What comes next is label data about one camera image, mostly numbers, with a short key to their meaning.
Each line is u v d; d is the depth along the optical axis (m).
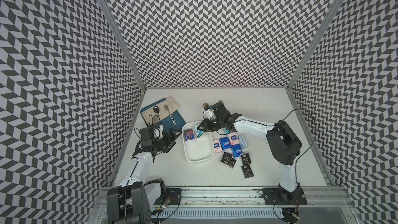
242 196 0.75
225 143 0.88
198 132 0.85
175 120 1.00
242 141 0.87
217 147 0.86
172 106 1.08
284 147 0.50
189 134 0.88
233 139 0.89
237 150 0.85
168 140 0.74
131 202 0.40
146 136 0.67
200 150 0.86
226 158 0.81
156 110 1.05
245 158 0.82
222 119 0.72
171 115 1.02
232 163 0.82
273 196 0.72
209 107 0.81
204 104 1.05
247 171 0.79
